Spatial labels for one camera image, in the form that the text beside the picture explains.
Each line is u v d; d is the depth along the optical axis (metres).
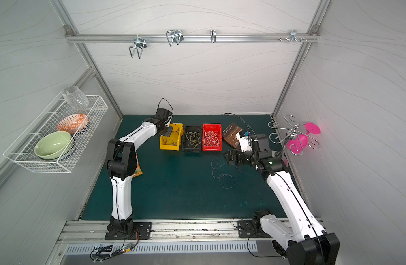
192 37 0.79
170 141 1.07
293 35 0.77
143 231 0.73
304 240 0.38
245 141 0.68
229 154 0.66
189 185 0.89
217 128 1.11
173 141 1.06
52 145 0.63
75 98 0.65
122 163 0.57
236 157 0.66
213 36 0.78
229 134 1.08
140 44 0.79
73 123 0.71
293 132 0.74
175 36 0.76
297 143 0.83
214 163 0.94
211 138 1.05
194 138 1.04
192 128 1.12
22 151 0.56
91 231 0.75
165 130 0.93
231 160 0.67
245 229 0.73
